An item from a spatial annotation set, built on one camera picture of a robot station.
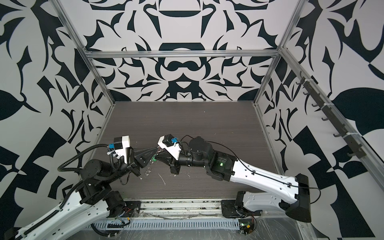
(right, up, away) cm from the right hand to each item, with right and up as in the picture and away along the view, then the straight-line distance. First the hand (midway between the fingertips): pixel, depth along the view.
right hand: (155, 157), depth 56 cm
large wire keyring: (-2, -4, -1) cm, 5 cm away
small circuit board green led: (+39, -36, +15) cm, 55 cm away
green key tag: (-1, -1, 0) cm, 1 cm away
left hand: (+1, +4, -2) cm, 5 cm away
